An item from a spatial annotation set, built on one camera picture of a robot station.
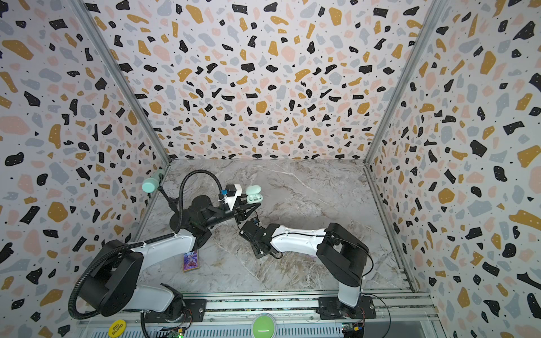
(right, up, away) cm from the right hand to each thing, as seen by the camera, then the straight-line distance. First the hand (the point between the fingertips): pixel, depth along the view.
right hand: (261, 244), depth 87 cm
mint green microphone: (-33, +25, -20) cm, 46 cm away
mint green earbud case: (-2, +21, -10) cm, 24 cm away
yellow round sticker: (-46, -23, -17) cm, 54 cm away
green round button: (+3, -22, -16) cm, 28 cm away
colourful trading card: (-27, -6, -3) cm, 28 cm away
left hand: (+1, +20, -11) cm, 23 cm away
